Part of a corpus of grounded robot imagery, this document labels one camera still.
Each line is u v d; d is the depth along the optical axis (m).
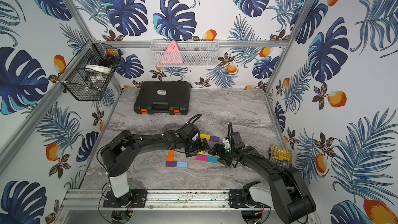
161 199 0.76
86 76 0.86
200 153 0.87
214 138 0.95
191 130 0.72
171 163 0.86
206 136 0.95
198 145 0.79
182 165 0.85
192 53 0.92
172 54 0.91
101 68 0.81
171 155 0.88
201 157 0.87
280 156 0.85
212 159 0.85
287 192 0.42
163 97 1.10
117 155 0.48
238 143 0.70
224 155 0.77
